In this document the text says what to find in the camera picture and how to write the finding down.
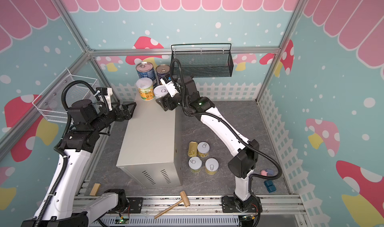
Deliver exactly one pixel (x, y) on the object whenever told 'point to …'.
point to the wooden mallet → (185, 199)
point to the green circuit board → (121, 220)
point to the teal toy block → (270, 187)
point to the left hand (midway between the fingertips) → (128, 106)
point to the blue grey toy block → (270, 171)
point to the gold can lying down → (192, 150)
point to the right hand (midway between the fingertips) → (162, 95)
